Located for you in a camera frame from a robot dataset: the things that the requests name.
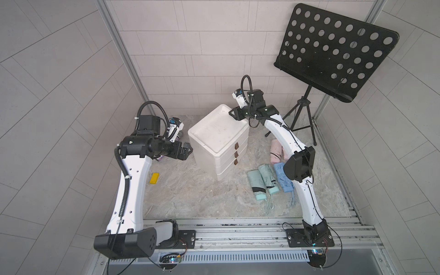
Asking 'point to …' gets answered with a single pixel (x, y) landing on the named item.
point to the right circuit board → (317, 257)
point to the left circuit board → (169, 260)
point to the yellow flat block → (154, 178)
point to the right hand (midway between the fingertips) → (232, 109)
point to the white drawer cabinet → (219, 141)
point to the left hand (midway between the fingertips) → (184, 144)
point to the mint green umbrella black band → (258, 189)
